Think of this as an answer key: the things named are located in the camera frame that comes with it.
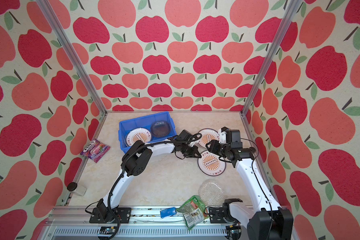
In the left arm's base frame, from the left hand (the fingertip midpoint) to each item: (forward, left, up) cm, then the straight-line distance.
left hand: (203, 158), depth 93 cm
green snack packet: (-29, +8, -1) cm, 30 cm away
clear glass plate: (+25, +29, 0) cm, 38 cm away
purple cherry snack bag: (+6, +70, +1) cm, 71 cm away
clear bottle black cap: (-19, +68, +6) cm, 71 cm away
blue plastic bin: (+24, +38, +1) cm, 45 cm away
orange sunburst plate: (+19, +45, +1) cm, 49 cm away
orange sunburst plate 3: (-3, -5, -2) cm, 6 cm away
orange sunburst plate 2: (+20, -6, -2) cm, 21 cm away
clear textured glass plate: (-20, -3, -3) cm, 20 cm away
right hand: (0, -3, +16) cm, 16 cm away
